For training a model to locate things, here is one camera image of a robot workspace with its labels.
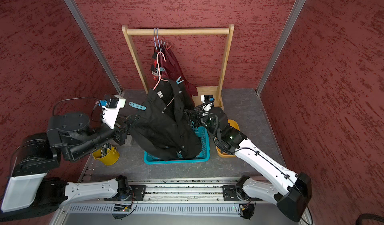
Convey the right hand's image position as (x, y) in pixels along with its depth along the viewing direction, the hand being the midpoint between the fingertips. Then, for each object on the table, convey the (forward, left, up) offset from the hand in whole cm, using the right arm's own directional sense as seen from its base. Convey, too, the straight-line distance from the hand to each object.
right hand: (190, 113), depth 71 cm
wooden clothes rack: (+42, -21, -29) cm, 55 cm away
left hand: (-13, +18, +15) cm, 27 cm away
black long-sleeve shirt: (-8, +11, 0) cm, 13 cm away
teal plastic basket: (-11, -6, -26) cm, 29 cm away
